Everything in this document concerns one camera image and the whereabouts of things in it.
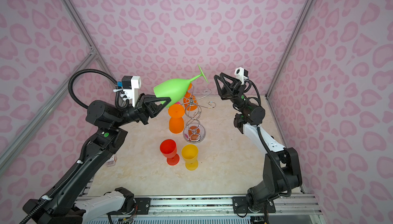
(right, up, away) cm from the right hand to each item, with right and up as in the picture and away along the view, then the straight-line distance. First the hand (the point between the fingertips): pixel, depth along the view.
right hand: (218, 80), depth 54 cm
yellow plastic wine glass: (-12, -33, +28) cm, 45 cm away
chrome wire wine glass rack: (-10, -25, +44) cm, 52 cm away
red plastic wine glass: (-23, -30, +24) cm, 45 cm away
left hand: (-16, -7, -7) cm, 19 cm away
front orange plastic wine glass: (-17, -11, +15) cm, 26 cm away
